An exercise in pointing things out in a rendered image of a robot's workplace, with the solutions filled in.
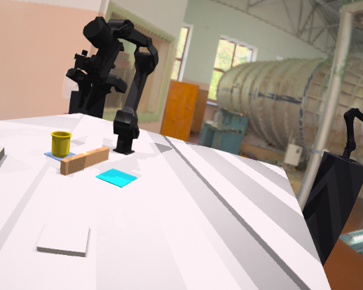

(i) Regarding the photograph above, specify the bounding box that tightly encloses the yellow cup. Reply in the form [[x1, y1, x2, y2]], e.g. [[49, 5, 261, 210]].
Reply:
[[51, 131, 72, 158]]

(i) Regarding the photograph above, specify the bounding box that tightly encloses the tan wooden flat bar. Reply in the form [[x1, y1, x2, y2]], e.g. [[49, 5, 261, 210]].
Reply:
[[60, 147, 109, 176]]

